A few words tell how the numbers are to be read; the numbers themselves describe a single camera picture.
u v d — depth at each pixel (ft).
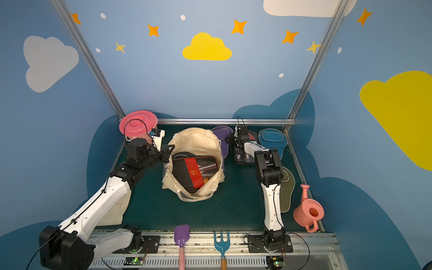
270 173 2.02
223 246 2.40
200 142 2.78
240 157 3.39
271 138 3.68
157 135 2.17
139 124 3.20
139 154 1.88
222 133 3.64
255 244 2.45
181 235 2.51
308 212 2.40
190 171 2.88
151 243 2.46
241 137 2.90
